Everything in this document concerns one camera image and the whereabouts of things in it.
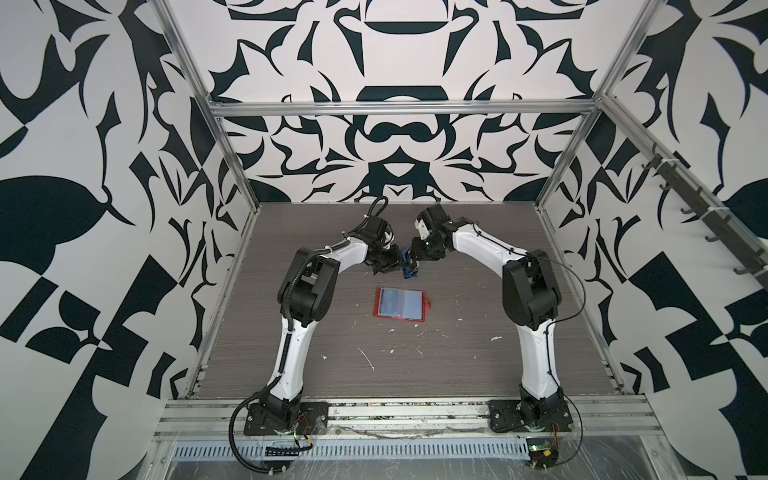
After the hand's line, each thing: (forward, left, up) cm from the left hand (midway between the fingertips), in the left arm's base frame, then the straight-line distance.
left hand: (408, 259), depth 100 cm
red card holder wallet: (-14, +3, -3) cm, 15 cm away
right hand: (+1, -2, +3) cm, 4 cm away
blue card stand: (-3, 0, -2) cm, 4 cm away
